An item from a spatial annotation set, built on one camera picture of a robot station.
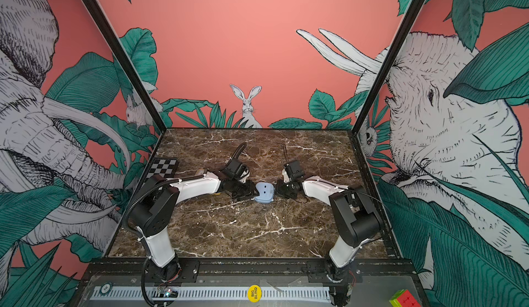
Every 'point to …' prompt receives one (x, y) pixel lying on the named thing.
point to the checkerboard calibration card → (163, 166)
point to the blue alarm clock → (266, 192)
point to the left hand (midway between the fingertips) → (259, 193)
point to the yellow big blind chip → (254, 293)
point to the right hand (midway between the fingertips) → (273, 189)
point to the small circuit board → (169, 293)
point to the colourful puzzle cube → (403, 298)
